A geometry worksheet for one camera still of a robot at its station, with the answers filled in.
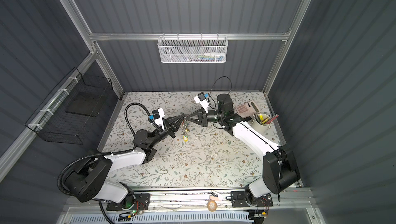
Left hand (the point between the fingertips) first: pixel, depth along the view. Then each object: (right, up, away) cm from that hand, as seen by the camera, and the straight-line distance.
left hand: (184, 117), depth 69 cm
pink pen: (+50, -2, +21) cm, 54 cm away
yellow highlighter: (+44, -1, +24) cm, 50 cm away
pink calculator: (+40, +3, +39) cm, 56 cm away
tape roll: (+13, -42, +3) cm, 44 cm away
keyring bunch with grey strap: (0, -6, +1) cm, 6 cm away
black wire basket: (-56, +1, +3) cm, 56 cm away
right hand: (+2, -2, +2) cm, 3 cm away
